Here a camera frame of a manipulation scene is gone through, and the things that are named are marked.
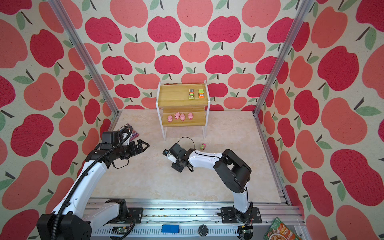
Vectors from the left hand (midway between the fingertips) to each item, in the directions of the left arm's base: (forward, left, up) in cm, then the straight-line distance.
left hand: (145, 148), depth 79 cm
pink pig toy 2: (+25, -15, -1) cm, 29 cm away
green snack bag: (-36, -66, -17) cm, 77 cm away
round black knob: (-36, -29, -8) cm, 47 cm away
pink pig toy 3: (+23, -19, -1) cm, 30 cm away
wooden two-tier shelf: (+18, -21, +14) cm, 31 cm away
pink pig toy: (+22, -12, 0) cm, 24 cm away
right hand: (0, -18, -16) cm, 24 cm away
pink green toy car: (+10, -32, -16) cm, 38 cm away
